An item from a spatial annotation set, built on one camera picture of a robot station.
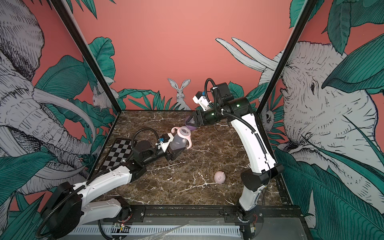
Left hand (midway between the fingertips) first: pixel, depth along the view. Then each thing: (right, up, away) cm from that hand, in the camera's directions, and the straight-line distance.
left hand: (180, 140), depth 75 cm
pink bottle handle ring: (+3, +5, -5) cm, 7 cm away
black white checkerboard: (-41, -10, +19) cm, 46 cm away
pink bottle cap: (+21, -21, +7) cm, 31 cm away
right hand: (+6, +10, -10) cm, 16 cm away
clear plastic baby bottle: (-1, -1, +1) cm, 2 cm away
